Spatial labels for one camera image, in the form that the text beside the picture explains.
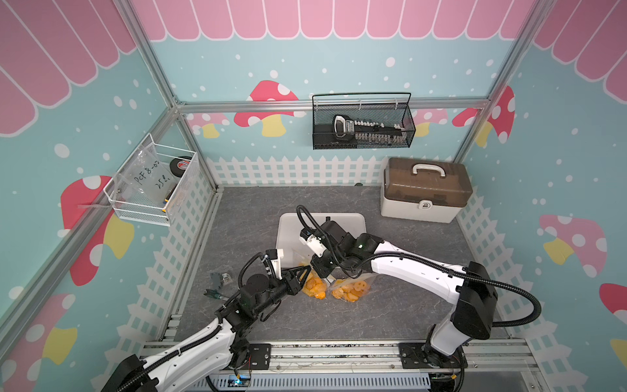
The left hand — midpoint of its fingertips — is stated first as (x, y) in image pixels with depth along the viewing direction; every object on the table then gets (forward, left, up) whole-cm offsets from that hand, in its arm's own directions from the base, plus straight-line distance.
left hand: (309, 273), depth 77 cm
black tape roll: (+28, +45, +19) cm, 56 cm away
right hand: (+3, -1, +2) cm, 3 cm away
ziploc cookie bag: (0, -15, -12) cm, 19 cm away
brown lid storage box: (+31, -42, +7) cm, 52 cm away
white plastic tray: (+8, +5, -1) cm, 9 cm away
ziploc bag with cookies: (0, -2, -10) cm, 11 cm away
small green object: (+56, -22, -16) cm, 63 cm away
